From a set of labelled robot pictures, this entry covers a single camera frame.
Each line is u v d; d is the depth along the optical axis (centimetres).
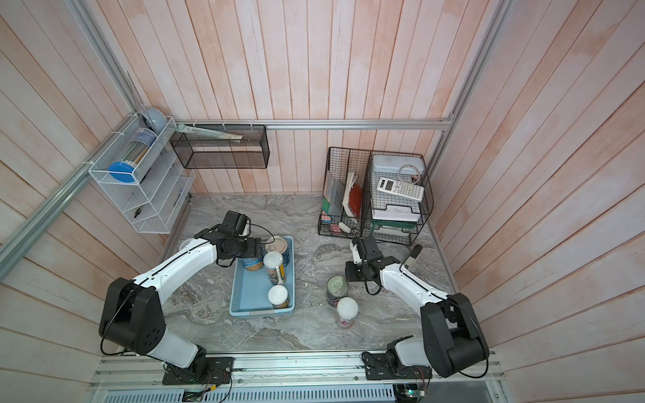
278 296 82
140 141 76
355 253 82
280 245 89
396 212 89
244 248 79
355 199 110
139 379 73
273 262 83
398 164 99
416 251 94
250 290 89
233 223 70
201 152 106
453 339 42
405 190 92
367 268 67
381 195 93
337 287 80
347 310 74
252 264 87
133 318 43
